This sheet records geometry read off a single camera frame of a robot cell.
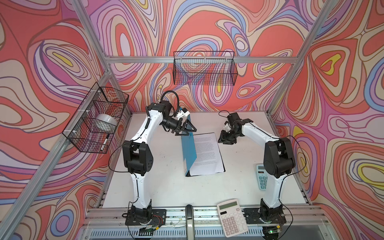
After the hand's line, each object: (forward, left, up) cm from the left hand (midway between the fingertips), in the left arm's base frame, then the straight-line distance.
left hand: (192, 131), depth 79 cm
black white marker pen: (-9, +43, +2) cm, 44 cm away
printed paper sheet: (-5, -10, -23) cm, 26 cm away
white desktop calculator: (-37, -20, -21) cm, 47 cm away
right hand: (+3, -19, -18) cm, 26 cm away
